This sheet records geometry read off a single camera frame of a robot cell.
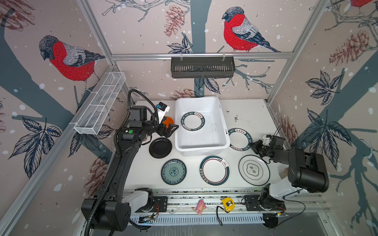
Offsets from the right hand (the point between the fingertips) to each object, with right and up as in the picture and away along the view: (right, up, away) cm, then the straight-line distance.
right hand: (250, 145), depth 94 cm
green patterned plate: (-49, -14, -9) cm, 52 cm away
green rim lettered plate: (-5, +3, +6) cm, 8 cm away
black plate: (-59, -1, -2) cm, 59 cm away
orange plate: (-56, +15, +17) cm, 61 cm away
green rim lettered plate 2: (-38, +15, +14) cm, 43 cm away
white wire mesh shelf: (-89, +17, -23) cm, 93 cm away
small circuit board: (-61, -33, -22) cm, 73 cm away
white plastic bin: (-24, +3, +5) cm, 25 cm away
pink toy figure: (-34, -25, -23) cm, 48 cm away
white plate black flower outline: (-2, -13, -10) cm, 16 cm away
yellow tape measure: (-20, -25, -22) cm, 39 cm away
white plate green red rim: (-24, -14, -6) cm, 29 cm away
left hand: (-49, +17, -22) cm, 56 cm away
